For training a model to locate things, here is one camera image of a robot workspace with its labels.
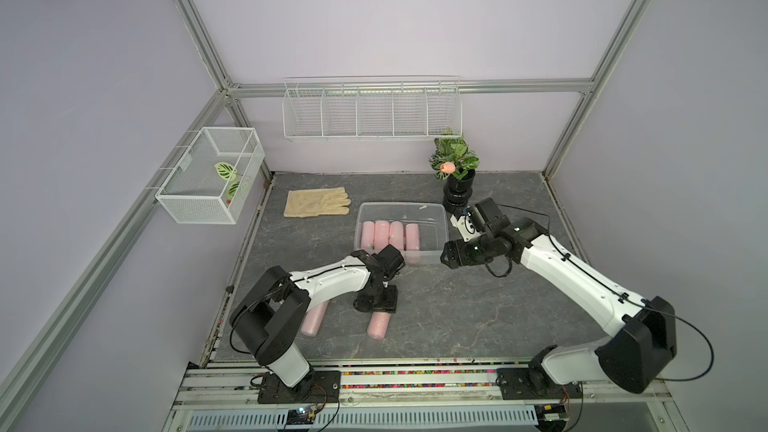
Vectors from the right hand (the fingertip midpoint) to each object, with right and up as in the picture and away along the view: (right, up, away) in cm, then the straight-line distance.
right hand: (452, 255), depth 80 cm
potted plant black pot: (+6, +18, +22) cm, 29 cm away
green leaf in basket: (-62, +23, 0) cm, 66 cm away
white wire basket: (-67, +20, +2) cm, 70 cm away
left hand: (-18, -17, +3) cm, 25 cm away
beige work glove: (-44, +15, +32) cm, 57 cm away
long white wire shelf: (-8, +47, +22) cm, 53 cm away
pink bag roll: (-38, -18, +2) cm, 42 cm away
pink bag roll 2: (-20, -19, 0) cm, 28 cm away
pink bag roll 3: (-15, +3, +19) cm, 24 cm away
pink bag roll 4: (-10, +3, +19) cm, 21 cm away
